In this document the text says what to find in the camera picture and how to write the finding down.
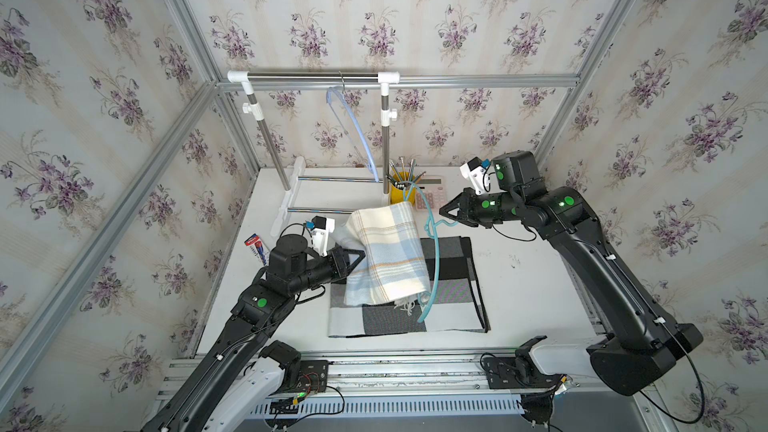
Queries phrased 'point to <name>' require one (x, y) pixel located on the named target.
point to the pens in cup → (401, 177)
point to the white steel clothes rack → (291, 200)
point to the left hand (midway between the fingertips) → (370, 261)
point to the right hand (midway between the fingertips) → (444, 211)
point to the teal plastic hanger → (432, 227)
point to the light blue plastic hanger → (357, 125)
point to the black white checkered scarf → (456, 305)
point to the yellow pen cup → (403, 191)
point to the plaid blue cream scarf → (394, 267)
